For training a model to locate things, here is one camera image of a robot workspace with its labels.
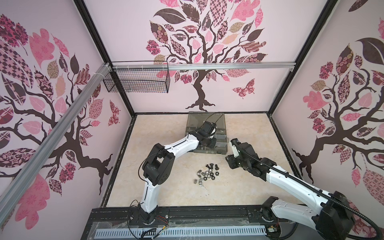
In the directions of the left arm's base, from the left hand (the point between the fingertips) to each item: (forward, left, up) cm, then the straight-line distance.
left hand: (212, 143), depth 93 cm
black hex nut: (-17, -2, -7) cm, 19 cm away
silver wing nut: (-23, +8, -7) cm, 25 cm away
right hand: (-11, -8, +4) cm, 14 cm away
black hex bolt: (-12, +1, -7) cm, 14 cm away
